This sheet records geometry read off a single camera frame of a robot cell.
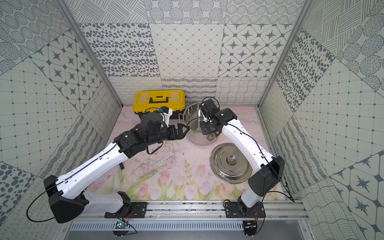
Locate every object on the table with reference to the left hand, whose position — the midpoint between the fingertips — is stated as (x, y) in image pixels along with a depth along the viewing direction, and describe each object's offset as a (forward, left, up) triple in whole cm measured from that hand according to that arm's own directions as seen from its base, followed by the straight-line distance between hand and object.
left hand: (183, 124), depth 68 cm
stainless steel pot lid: (-5, -26, -32) cm, 41 cm away
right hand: (+5, -13, -10) cm, 17 cm away
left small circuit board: (-36, +30, -35) cm, 58 cm away
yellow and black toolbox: (+35, +11, -15) cm, 39 cm away
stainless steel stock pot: (+22, -2, -20) cm, 30 cm away
